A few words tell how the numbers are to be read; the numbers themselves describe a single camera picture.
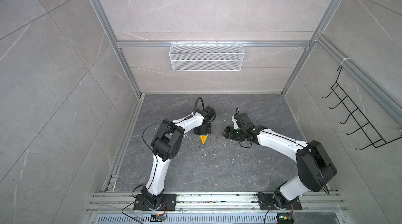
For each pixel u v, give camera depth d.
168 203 0.73
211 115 0.82
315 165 0.45
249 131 0.67
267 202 0.73
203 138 0.95
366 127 0.64
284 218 0.70
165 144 0.55
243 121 0.70
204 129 0.85
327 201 0.75
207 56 1.00
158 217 0.70
